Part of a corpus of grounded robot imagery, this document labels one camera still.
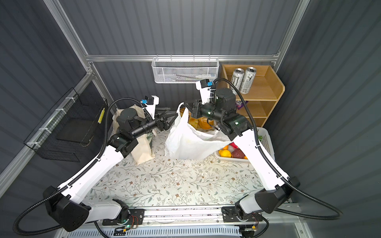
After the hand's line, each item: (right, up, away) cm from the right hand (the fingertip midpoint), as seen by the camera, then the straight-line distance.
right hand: (185, 104), depth 62 cm
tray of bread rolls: (+9, -8, +44) cm, 46 cm away
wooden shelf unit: (+49, +14, +30) cm, 59 cm away
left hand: (-5, -3, +4) cm, 7 cm away
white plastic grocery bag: (0, -17, +16) cm, 23 cm away
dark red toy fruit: (+30, -26, +27) cm, 48 cm away
